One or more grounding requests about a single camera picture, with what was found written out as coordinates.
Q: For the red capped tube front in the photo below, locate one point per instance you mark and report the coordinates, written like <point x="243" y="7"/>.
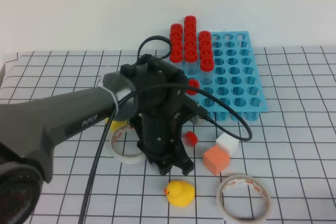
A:
<point x="194" y="84"/>

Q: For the red capped test tube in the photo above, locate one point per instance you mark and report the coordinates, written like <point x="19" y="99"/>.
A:
<point x="190" y="139"/>

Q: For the yellow foam cube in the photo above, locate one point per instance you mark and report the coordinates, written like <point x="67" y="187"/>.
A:
<point x="115" y="125"/>

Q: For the white tape roll right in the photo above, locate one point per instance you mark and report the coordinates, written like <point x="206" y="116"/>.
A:
<point x="243" y="199"/>

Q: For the white tape roll left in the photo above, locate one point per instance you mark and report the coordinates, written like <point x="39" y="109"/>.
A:
<point x="123" y="146"/>

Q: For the orange foam cube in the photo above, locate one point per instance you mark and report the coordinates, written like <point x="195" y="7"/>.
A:
<point x="216" y="160"/>

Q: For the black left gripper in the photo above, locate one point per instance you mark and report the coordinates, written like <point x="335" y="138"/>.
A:
<point x="163" y="107"/>

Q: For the white tape roll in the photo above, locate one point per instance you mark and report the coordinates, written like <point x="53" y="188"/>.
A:
<point x="243" y="199"/>
<point x="123" y="146"/>

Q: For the yellow rubber duck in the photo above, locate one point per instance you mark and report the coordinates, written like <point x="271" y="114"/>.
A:
<point x="179" y="193"/>

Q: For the blue test tube rack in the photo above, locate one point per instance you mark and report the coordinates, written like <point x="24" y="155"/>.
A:
<point x="235" y="77"/>

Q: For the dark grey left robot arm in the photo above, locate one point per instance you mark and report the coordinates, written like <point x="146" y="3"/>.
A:
<point x="31" y="130"/>

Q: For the white foam cube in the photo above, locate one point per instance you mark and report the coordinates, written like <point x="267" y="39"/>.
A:
<point x="227" y="143"/>

